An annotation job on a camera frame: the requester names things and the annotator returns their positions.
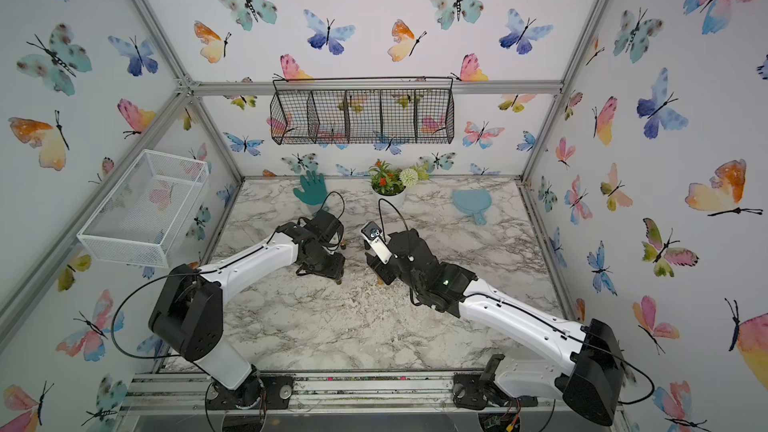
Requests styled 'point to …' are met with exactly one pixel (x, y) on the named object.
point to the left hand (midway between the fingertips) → (339, 268)
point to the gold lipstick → (380, 282)
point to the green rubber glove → (314, 190)
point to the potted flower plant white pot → (389, 185)
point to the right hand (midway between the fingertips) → (379, 241)
